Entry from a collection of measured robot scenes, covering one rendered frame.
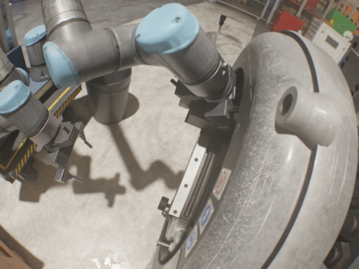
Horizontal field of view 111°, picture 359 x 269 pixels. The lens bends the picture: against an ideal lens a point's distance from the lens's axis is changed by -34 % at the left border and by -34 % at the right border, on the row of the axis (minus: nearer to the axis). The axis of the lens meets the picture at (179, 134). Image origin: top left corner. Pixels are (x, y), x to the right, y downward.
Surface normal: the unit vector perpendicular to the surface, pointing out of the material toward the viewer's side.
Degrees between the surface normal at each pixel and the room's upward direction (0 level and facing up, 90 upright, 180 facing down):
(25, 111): 72
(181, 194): 25
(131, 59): 99
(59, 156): 67
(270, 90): 62
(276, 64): 54
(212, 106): 49
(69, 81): 108
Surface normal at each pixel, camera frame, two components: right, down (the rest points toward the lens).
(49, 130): 0.92, 0.18
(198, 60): 0.43, 0.67
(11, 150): 0.22, -0.61
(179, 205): 0.07, -0.25
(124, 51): 0.68, 0.41
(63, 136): -0.20, -0.54
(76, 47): 0.57, -0.06
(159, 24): -0.50, -0.29
